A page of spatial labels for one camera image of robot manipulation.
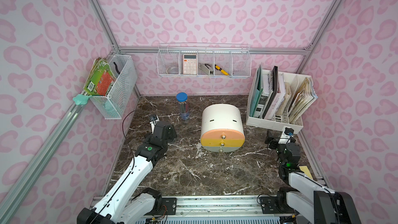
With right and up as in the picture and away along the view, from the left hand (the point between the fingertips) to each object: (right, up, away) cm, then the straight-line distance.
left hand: (162, 127), depth 80 cm
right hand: (+61, -2, +5) cm, 62 cm away
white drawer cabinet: (+31, +6, +3) cm, 32 cm away
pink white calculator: (+13, +37, +15) cm, 42 cm away
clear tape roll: (+2, +33, +16) cm, 37 cm away
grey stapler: (+23, +34, +18) cm, 45 cm away
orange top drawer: (+31, -3, -5) cm, 31 cm away
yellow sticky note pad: (+76, -23, +4) cm, 80 cm away
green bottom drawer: (+31, -13, +6) cm, 34 cm away
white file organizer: (+62, +15, +6) cm, 64 cm away
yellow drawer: (+34, -8, 0) cm, 35 cm away
